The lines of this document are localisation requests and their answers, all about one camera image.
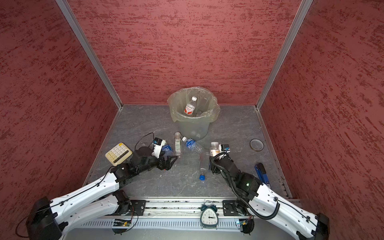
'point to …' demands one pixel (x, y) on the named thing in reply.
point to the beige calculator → (119, 154)
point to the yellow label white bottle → (214, 149)
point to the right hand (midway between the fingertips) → (213, 160)
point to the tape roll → (256, 145)
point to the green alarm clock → (209, 216)
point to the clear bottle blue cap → (204, 164)
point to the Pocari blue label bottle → (192, 144)
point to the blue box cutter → (262, 173)
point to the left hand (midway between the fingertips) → (170, 157)
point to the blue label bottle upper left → (167, 150)
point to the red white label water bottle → (190, 106)
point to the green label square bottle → (178, 144)
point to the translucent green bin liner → (206, 109)
